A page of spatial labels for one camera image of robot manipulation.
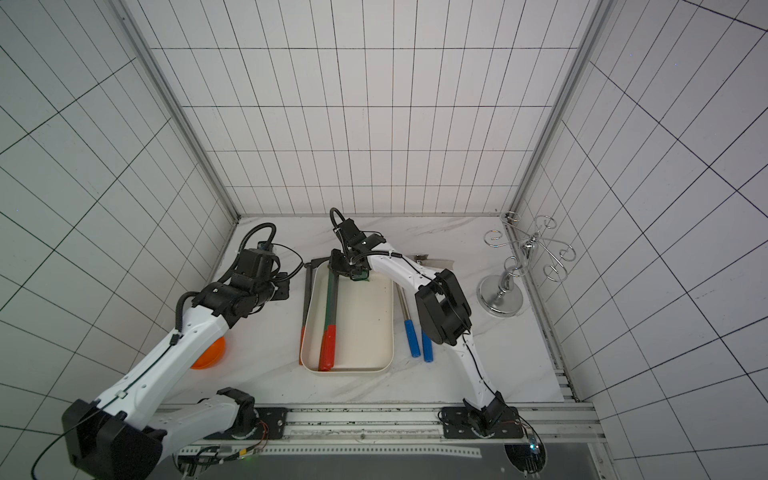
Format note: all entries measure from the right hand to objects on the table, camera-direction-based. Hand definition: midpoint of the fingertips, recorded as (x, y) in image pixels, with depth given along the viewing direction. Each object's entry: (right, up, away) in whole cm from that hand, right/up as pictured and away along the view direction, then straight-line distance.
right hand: (334, 260), depth 93 cm
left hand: (-13, -6, -13) cm, 20 cm away
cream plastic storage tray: (+10, -20, -2) cm, 22 cm away
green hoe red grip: (+1, -26, -17) cm, 31 cm away
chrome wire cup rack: (+53, -12, +2) cm, 54 cm away
